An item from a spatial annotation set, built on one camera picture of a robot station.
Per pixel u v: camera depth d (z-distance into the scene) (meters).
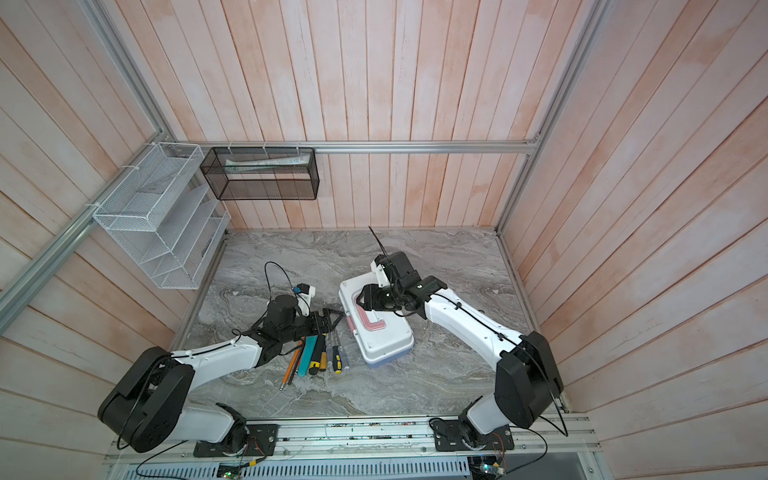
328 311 0.79
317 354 0.86
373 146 0.97
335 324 0.81
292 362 0.86
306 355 0.86
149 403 0.44
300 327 0.75
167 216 0.73
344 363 0.86
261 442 0.73
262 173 1.04
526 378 0.42
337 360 0.85
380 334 0.80
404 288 0.62
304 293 0.80
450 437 0.73
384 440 0.75
